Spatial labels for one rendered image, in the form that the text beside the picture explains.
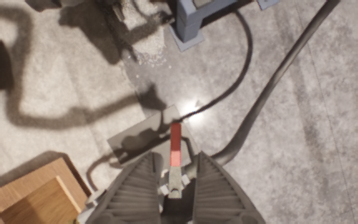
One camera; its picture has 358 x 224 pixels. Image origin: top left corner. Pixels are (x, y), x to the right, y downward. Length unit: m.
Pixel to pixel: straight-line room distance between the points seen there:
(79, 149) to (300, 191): 1.32
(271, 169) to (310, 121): 0.35
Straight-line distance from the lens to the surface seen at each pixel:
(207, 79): 0.76
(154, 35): 0.80
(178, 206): 0.35
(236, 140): 0.35
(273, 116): 0.91
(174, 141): 0.25
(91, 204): 0.40
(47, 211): 0.87
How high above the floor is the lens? 0.73
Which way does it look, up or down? 85 degrees down
